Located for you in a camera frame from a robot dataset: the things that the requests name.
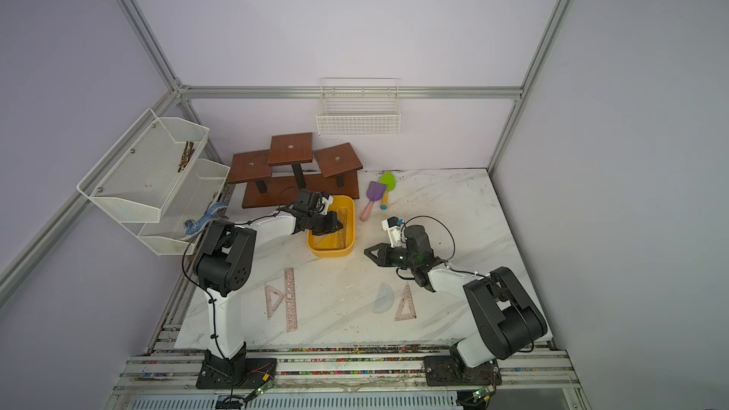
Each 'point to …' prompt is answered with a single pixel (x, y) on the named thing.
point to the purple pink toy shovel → (374, 192)
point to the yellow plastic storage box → (326, 245)
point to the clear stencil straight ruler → (342, 233)
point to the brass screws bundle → (186, 156)
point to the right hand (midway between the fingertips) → (368, 255)
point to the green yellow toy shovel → (388, 180)
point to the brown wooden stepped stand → (274, 177)
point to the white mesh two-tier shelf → (154, 180)
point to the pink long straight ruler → (290, 300)
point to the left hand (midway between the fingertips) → (342, 227)
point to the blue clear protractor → (384, 300)
